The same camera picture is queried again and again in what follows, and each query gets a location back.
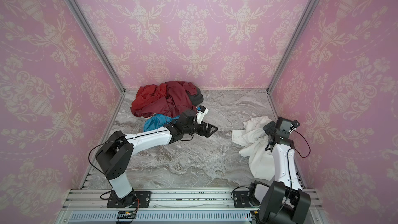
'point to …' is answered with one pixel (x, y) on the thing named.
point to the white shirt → (255, 137)
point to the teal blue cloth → (158, 121)
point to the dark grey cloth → (196, 99)
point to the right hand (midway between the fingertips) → (277, 130)
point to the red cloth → (148, 94)
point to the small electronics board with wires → (125, 214)
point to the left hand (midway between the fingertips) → (212, 127)
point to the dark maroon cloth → (178, 100)
